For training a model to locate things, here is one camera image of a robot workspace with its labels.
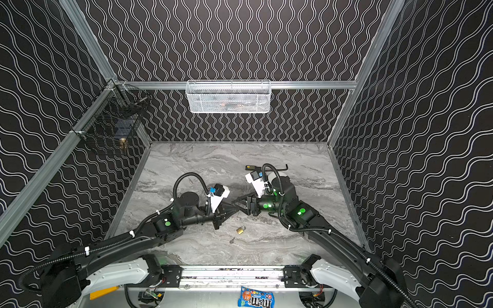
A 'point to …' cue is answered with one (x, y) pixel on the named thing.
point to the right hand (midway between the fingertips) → (235, 202)
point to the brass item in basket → (121, 143)
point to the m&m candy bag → (251, 298)
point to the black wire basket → (114, 114)
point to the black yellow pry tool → (250, 167)
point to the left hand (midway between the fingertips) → (242, 211)
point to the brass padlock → (240, 230)
